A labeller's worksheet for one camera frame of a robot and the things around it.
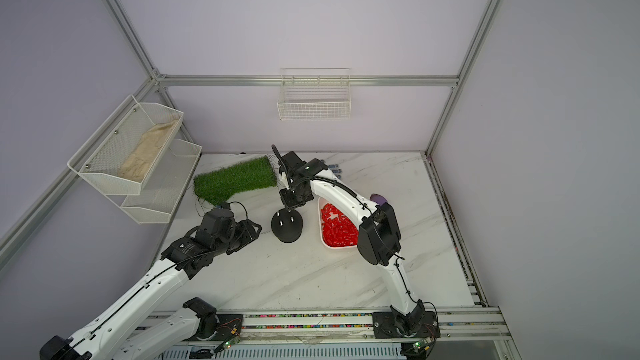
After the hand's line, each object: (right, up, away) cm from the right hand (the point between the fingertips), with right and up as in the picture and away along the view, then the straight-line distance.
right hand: (292, 207), depth 86 cm
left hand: (-10, -7, -8) cm, 15 cm away
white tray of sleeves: (+17, -9, +7) cm, 20 cm away
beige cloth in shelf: (-47, +15, -10) cm, 50 cm away
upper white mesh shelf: (-53, +20, -6) cm, 57 cm away
